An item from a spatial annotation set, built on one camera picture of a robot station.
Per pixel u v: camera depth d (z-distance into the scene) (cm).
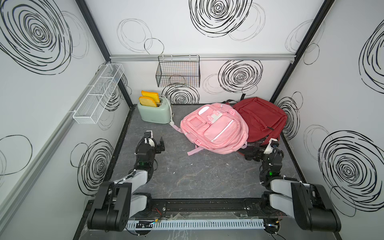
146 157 66
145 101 95
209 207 76
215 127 98
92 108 73
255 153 81
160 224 70
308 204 42
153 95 98
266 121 96
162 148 82
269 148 75
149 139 74
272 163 64
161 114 100
